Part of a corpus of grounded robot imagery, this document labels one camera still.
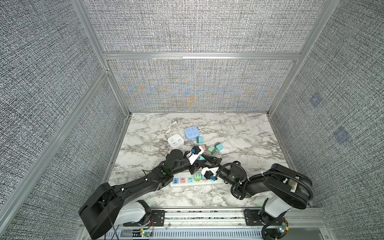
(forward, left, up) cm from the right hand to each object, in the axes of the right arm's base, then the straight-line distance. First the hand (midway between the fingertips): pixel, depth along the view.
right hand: (203, 154), depth 77 cm
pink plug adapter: (+14, -2, -14) cm, 20 cm away
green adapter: (-7, +3, -9) cm, 12 cm away
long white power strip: (-8, +8, -15) cm, 18 cm away
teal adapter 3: (-3, +1, +2) cm, 4 cm away
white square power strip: (+19, +17, -14) cm, 29 cm away
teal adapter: (+20, +1, -14) cm, 24 cm away
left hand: (-2, 0, -1) cm, 2 cm away
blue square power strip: (+25, +6, -13) cm, 29 cm away
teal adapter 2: (+14, -12, -15) cm, 24 cm away
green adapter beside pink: (+12, -7, -15) cm, 20 cm away
